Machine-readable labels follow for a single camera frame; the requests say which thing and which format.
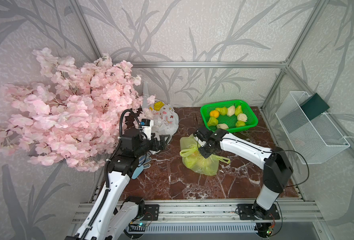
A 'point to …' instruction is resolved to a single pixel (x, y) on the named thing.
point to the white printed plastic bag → (164, 118)
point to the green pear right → (240, 123)
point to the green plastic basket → (233, 116)
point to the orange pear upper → (214, 113)
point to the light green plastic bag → (195, 161)
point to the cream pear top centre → (231, 111)
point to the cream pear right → (242, 117)
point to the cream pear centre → (222, 126)
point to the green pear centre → (212, 121)
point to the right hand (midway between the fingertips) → (203, 149)
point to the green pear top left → (222, 111)
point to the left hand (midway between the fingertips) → (162, 135)
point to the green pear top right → (238, 110)
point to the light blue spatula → (137, 171)
